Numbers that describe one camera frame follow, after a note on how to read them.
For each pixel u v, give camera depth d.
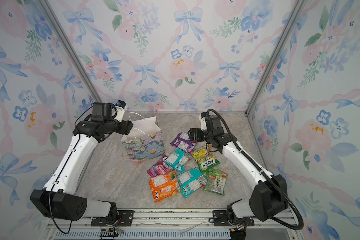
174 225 0.72
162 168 0.88
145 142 0.77
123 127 0.68
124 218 0.74
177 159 0.90
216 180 0.86
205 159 0.92
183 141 1.00
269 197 0.41
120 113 0.67
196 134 0.72
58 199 0.38
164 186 0.82
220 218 0.73
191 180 0.84
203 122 0.73
